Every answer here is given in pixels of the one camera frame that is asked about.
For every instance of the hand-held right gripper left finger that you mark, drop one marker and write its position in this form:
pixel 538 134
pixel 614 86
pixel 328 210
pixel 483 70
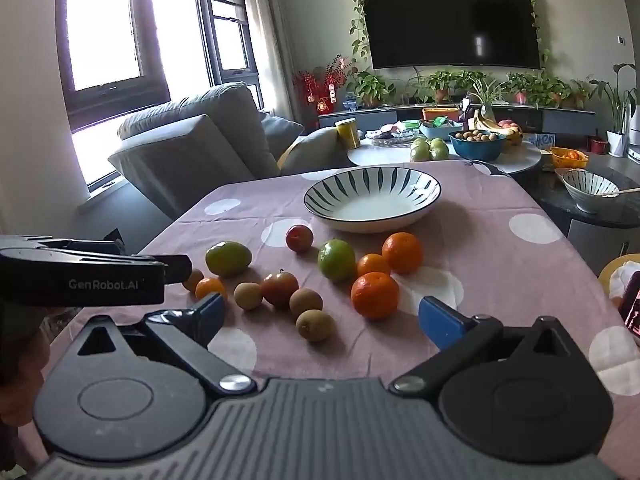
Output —
pixel 212 312

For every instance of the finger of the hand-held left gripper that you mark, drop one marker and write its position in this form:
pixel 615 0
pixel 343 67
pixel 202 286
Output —
pixel 175 267

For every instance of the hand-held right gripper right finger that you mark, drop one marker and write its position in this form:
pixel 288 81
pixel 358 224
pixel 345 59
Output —
pixel 440 319

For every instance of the small brownish orange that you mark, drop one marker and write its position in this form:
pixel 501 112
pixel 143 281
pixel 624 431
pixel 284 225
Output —
pixel 193 281

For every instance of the brown kiwi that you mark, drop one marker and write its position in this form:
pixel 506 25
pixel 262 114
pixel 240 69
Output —
pixel 305 302
pixel 315 325
pixel 248 295

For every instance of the lumpy green apple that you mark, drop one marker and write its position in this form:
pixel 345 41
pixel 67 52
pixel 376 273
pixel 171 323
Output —
pixel 228 258

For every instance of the large orange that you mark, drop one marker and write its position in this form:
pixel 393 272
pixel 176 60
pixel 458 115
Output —
pixel 375 295
pixel 402 252

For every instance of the red apple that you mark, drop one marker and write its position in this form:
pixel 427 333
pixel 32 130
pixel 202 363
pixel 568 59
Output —
pixel 280 288

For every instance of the medium orange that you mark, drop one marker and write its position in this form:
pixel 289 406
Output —
pixel 373 264

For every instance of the dark red plum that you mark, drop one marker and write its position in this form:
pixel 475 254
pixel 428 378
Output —
pixel 299 238

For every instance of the round green apple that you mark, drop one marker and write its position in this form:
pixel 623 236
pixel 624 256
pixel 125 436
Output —
pixel 336 259

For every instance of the striped ceramic bowl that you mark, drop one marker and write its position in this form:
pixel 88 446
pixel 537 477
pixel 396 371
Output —
pixel 372 205

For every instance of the person's left hand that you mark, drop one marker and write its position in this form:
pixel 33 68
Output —
pixel 22 375

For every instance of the grey sofa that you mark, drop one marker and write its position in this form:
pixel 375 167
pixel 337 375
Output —
pixel 190 150

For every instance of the dark stone side table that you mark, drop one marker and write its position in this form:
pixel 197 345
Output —
pixel 555 200

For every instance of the grey cushion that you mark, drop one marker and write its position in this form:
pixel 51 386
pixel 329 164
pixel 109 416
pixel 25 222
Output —
pixel 282 132

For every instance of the blue bowl of nuts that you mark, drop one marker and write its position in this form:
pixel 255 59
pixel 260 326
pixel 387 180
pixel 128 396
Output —
pixel 477 146

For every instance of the round white coffee table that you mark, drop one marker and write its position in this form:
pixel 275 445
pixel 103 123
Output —
pixel 520 157

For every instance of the grey sofa armrest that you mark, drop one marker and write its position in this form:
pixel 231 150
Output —
pixel 315 152

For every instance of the light blue container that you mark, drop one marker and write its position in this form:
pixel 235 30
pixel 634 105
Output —
pixel 440 131

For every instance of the glass snack dish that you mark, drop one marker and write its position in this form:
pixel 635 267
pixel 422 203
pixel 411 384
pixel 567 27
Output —
pixel 390 136

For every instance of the smartphone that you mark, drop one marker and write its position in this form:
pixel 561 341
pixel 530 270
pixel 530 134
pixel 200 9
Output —
pixel 631 305

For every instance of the small striped bowl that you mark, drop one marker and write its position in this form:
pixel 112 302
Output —
pixel 585 192

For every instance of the bunch of bananas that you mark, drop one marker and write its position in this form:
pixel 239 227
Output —
pixel 487 124

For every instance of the orange box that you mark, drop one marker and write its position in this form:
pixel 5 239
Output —
pixel 440 113

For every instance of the orange bowl of mandarins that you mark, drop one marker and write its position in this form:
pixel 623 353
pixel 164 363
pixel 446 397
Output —
pixel 569 157

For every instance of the yellow tin can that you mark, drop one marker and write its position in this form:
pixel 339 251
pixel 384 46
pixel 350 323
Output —
pixel 347 134

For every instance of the wooden spoon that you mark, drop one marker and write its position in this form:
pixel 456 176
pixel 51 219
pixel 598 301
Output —
pixel 615 193

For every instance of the spider plant in pot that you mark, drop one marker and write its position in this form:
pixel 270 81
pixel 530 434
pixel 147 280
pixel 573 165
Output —
pixel 487 96

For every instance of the blue and white porcelain jar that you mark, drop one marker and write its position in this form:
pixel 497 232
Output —
pixel 350 104

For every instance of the red flower decoration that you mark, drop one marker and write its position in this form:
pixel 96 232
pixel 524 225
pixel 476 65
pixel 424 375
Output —
pixel 320 85

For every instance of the leafy potted plant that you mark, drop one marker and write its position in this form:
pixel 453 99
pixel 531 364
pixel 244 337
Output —
pixel 372 87
pixel 442 84

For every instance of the narrow dark-framed window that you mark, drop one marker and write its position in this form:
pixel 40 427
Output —
pixel 227 35

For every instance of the large dark-framed window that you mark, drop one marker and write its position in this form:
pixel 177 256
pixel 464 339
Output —
pixel 105 25

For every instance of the row of small potted plants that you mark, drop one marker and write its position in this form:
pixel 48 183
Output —
pixel 545 89

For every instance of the tall plant in white pot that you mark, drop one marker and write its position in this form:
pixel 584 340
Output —
pixel 617 110

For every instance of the green vine around television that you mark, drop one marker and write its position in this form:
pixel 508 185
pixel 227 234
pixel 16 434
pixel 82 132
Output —
pixel 357 25

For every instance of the black wall socket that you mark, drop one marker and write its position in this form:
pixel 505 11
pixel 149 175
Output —
pixel 114 241

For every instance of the black wall television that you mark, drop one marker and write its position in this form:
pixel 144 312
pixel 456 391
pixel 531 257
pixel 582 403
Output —
pixel 450 20

